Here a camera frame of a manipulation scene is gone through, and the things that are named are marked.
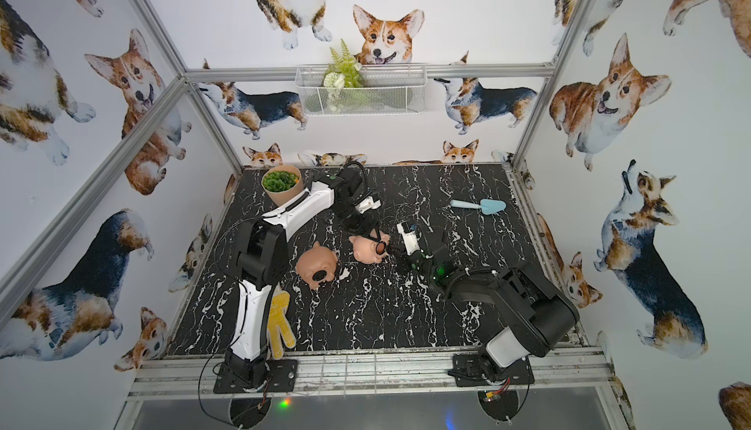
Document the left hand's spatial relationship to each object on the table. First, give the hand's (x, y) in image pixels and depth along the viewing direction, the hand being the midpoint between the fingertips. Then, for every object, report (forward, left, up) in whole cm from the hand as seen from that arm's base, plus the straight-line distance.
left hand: (373, 232), depth 92 cm
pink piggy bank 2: (-11, +16, +1) cm, 19 cm away
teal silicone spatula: (+15, -41, -7) cm, 44 cm away
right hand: (-6, -5, +1) cm, 8 cm away
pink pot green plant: (+19, +32, +3) cm, 37 cm away
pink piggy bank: (-6, +1, 0) cm, 7 cm away
